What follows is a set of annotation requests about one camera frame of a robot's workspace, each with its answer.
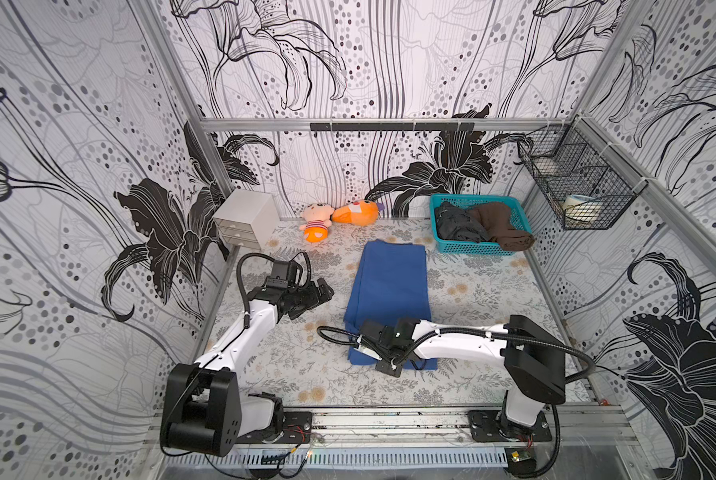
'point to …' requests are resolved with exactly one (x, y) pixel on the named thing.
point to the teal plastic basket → (468, 200)
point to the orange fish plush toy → (360, 213)
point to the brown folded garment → (497, 219)
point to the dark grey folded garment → (455, 223)
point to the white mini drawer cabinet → (249, 219)
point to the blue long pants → (391, 284)
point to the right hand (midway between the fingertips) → (389, 354)
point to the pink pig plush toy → (317, 215)
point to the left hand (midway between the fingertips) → (325, 302)
